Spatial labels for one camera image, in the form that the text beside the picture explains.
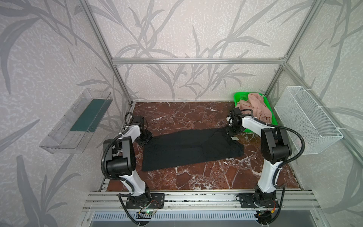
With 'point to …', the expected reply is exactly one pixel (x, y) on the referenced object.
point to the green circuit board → (148, 212)
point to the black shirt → (169, 149)
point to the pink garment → (260, 109)
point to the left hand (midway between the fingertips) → (152, 134)
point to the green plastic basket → (244, 95)
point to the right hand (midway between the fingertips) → (228, 128)
